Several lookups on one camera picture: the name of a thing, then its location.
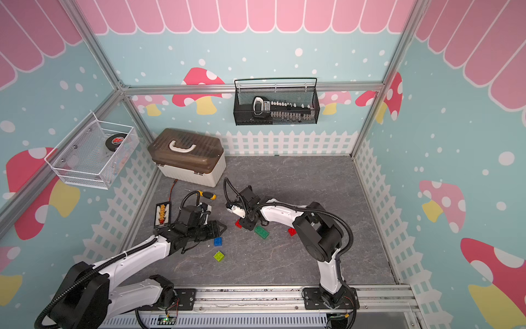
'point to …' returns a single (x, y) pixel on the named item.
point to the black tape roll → (114, 140)
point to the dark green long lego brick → (261, 232)
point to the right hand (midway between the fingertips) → (245, 219)
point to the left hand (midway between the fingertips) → (222, 232)
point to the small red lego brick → (292, 232)
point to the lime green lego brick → (219, 256)
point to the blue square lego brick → (218, 241)
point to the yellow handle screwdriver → (208, 195)
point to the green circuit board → (166, 319)
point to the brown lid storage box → (188, 155)
